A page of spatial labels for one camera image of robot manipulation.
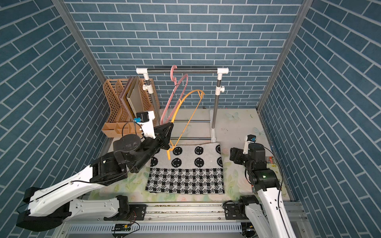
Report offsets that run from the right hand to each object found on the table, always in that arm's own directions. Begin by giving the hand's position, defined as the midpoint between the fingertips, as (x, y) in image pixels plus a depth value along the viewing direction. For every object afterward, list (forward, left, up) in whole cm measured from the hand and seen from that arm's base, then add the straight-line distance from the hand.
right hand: (239, 150), depth 76 cm
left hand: (-6, +28, +25) cm, 38 cm away
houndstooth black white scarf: (-12, +20, -15) cm, 28 cm away
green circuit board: (-35, +56, -21) cm, 69 cm away
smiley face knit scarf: (+2, +24, -14) cm, 28 cm away
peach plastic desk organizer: (+21, +78, -11) cm, 82 cm away
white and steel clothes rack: (+24, +14, +2) cm, 28 cm away
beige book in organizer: (+29, +64, +7) cm, 71 cm away
